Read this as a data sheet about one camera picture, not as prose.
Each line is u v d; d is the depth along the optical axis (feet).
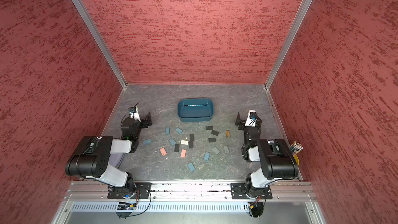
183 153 2.86
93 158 1.49
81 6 2.59
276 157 1.70
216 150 2.87
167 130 3.11
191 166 2.69
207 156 2.80
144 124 2.79
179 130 3.12
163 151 2.86
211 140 3.03
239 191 2.41
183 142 2.95
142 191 2.43
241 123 2.64
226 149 2.88
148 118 2.91
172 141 2.95
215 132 3.12
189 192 2.48
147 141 2.97
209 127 3.20
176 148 2.94
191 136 3.10
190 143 2.96
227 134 3.09
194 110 3.43
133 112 2.60
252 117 2.44
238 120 2.68
